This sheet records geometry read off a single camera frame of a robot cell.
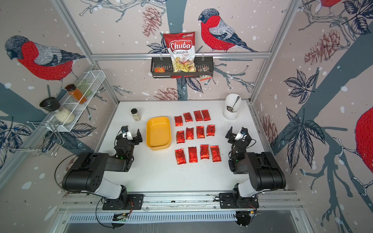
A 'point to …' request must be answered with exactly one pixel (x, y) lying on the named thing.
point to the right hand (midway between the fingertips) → (238, 128)
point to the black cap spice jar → (134, 110)
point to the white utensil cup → (229, 101)
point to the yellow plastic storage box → (158, 132)
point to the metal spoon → (230, 108)
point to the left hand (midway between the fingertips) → (133, 127)
